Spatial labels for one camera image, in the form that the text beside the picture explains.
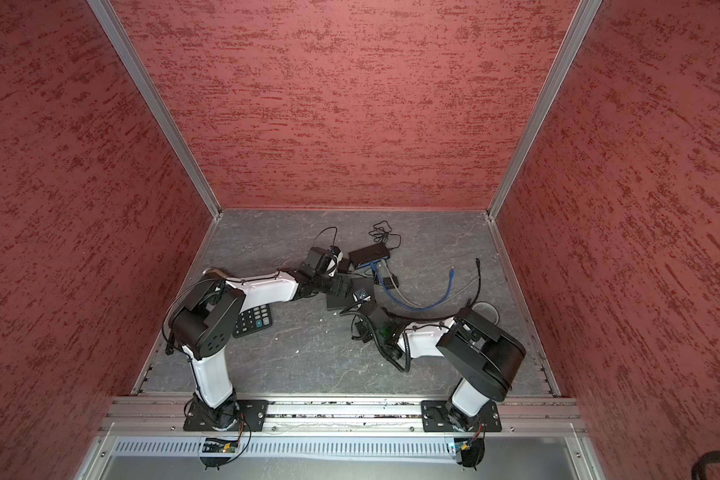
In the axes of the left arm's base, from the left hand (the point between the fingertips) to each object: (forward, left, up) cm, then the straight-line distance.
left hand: (340, 286), depth 97 cm
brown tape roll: (-6, -49, -4) cm, 50 cm away
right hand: (-11, -8, -2) cm, 14 cm away
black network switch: (-9, -8, +13) cm, 18 cm away
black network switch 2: (+14, -9, -1) cm, 17 cm away
